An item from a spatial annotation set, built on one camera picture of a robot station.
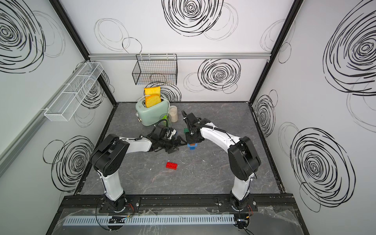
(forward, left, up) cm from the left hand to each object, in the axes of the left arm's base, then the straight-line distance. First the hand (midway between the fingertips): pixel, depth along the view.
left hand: (183, 146), depth 91 cm
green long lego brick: (+14, -1, -3) cm, 14 cm away
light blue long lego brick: (0, -6, -1) cm, 6 cm away
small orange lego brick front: (0, -6, +2) cm, 6 cm away
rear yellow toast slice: (+33, +23, +17) cm, 43 cm away
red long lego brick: (-11, +6, -3) cm, 13 cm away
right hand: (+2, -5, +4) cm, 7 cm away
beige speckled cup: (+24, +8, +6) cm, 26 cm away
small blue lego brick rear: (+7, +4, +5) cm, 9 cm away
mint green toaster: (+19, +21, +7) cm, 30 cm away
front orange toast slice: (+25, +21, +16) cm, 36 cm away
